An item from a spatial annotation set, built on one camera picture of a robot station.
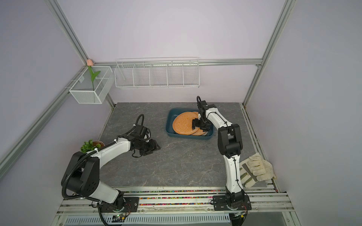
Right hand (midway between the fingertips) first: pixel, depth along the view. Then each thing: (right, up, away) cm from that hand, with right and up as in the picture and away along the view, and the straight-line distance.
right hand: (197, 128), depth 99 cm
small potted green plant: (-63, -8, -21) cm, 67 cm away
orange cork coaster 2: (+2, -3, 0) cm, 3 cm away
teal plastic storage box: (-21, +10, +10) cm, 25 cm away
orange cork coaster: (-11, +3, +3) cm, 12 cm away
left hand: (-26, -13, -12) cm, 32 cm away
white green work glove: (+34, -24, -15) cm, 44 cm away
